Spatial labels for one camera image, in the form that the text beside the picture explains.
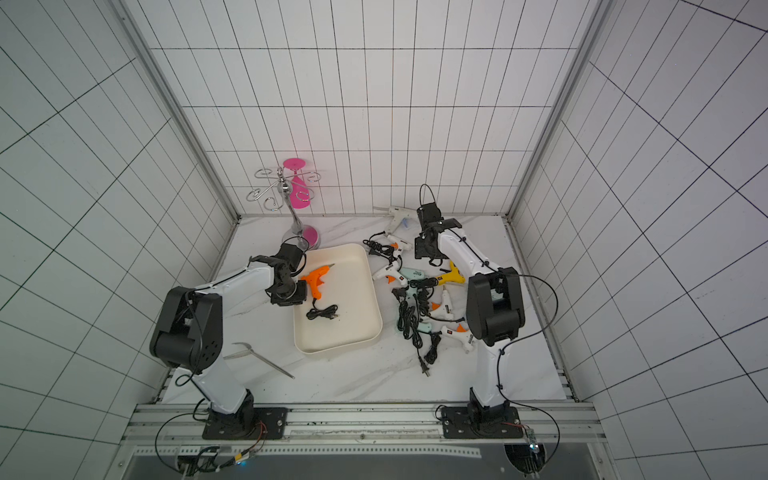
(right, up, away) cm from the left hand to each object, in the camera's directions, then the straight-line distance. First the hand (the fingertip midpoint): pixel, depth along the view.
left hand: (295, 304), depth 92 cm
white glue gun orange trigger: (+52, -8, -6) cm, 52 cm away
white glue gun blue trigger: (+35, +30, +25) cm, 52 cm away
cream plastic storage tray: (+17, +5, +7) cm, 19 cm away
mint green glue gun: (+37, +9, +6) cm, 38 cm away
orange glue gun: (+5, +7, +6) cm, 10 cm away
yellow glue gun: (+52, +8, +7) cm, 53 cm away
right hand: (+41, +17, +5) cm, 45 cm away
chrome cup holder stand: (-5, +36, 0) cm, 36 cm away
